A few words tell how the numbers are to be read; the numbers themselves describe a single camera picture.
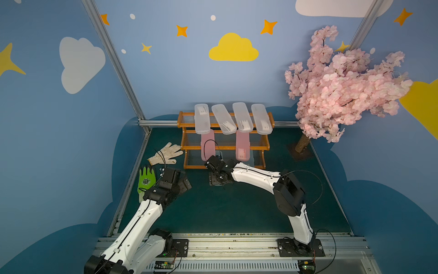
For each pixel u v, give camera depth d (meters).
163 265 0.72
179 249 0.74
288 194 0.51
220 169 0.68
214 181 0.82
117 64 0.86
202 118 0.86
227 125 0.82
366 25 0.74
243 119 0.85
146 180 0.95
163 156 1.10
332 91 0.57
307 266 0.73
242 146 0.90
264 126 0.82
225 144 0.91
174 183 0.63
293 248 0.68
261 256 0.75
